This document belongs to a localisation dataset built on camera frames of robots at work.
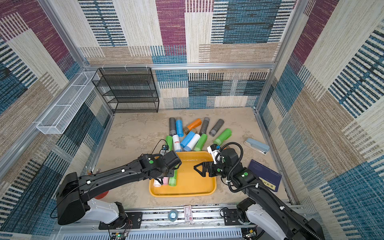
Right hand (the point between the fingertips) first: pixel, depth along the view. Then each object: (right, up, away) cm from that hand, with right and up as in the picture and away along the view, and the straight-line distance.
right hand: (202, 169), depth 76 cm
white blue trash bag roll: (-24, -9, +5) cm, 26 cm away
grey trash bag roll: (+3, +21, +30) cm, 37 cm away
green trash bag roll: (-16, -8, +6) cm, 19 cm away
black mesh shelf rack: (-51, +48, +33) cm, 77 cm away
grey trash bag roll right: (+12, +21, +30) cm, 38 cm away
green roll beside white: (+1, +11, +23) cm, 25 cm away
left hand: (-16, -1, +3) cm, 16 cm away
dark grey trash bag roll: (-20, +21, +32) cm, 43 cm away
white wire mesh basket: (-72, +34, +4) cm, 79 cm away
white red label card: (-7, -21, -2) cm, 22 cm away
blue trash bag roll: (-14, +21, +29) cm, 39 cm away
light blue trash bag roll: (-9, +13, +24) cm, 29 cm away
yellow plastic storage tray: (-6, -10, +8) cm, 14 cm away
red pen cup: (-40, -6, -17) cm, 44 cm away
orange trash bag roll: (-3, +23, +35) cm, 42 cm away
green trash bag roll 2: (+16, +14, +26) cm, 34 cm away
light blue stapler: (+36, +9, +19) cm, 42 cm away
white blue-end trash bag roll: (-5, +10, +22) cm, 25 cm away
